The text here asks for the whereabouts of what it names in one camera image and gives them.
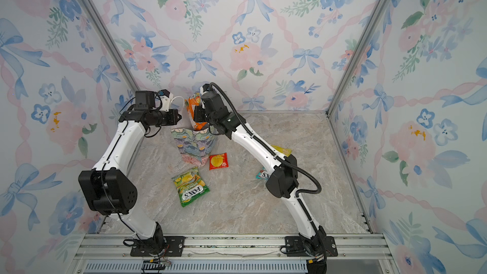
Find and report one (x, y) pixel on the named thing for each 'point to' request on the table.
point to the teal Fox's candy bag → (262, 174)
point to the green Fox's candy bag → (190, 186)
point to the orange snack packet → (192, 100)
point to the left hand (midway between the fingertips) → (181, 114)
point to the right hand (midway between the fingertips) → (194, 107)
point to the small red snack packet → (218, 161)
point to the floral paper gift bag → (194, 144)
